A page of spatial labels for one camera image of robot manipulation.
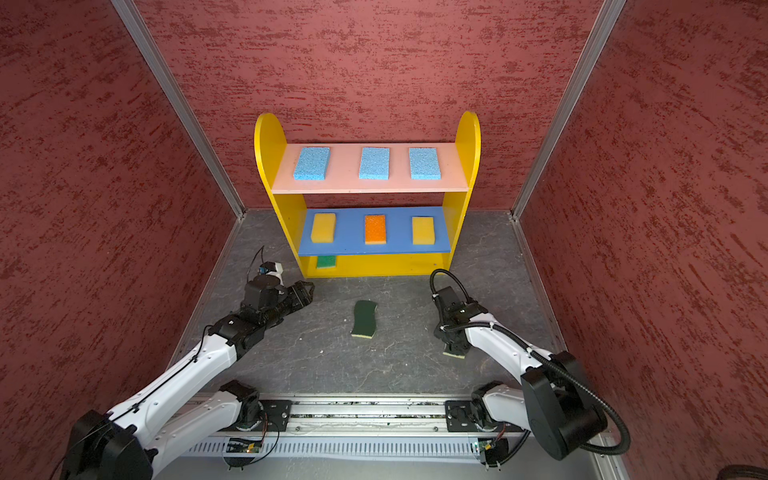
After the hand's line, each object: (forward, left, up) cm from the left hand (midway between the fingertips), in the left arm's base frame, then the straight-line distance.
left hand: (305, 295), depth 83 cm
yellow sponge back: (+22, -35, +3) cm, 42 cm away
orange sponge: (+22, -19, +3) cm, 29 cm away
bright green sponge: (+19, -1, -10) cm, 22 cm away
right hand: (-8, -40, -11) cm, 42 cm away
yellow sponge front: (+22, -2, +4) cm, 23 cm away
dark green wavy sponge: (-2, -17, -11) cm, 20 cm away
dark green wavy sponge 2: (-13, -45, -12) cm, 48 cm away
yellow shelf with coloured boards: (+32, -17, +3) cm, 36 cm away
